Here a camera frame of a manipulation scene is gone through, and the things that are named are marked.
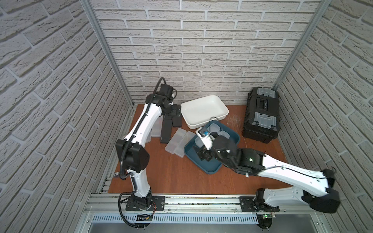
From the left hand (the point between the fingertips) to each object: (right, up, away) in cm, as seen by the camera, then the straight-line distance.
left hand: (176, 109), depth 84 cm
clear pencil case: (-16, -13, +18) cm, 27 cm away
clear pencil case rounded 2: (+32, -16, +13) cm, 38 cm away
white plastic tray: (+16, -1, +26) cm, 30 cm away
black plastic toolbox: (+53, -8, +3) cm, 54 cm away
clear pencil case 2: (-3, -22, +11) cm, 24 cm away
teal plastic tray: (+21, -33, -4) cm, 39 cm away
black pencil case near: (-10, -14, +20) cm, 26 cm away
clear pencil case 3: (+2, -26, +7) cm, 27 cm away
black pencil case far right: (-2, -7, +22) cm, 23 cm away
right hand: (+14, -15, -18) cm, 28 cm away
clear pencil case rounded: (+25, -12, +17) cm, 33 cm away
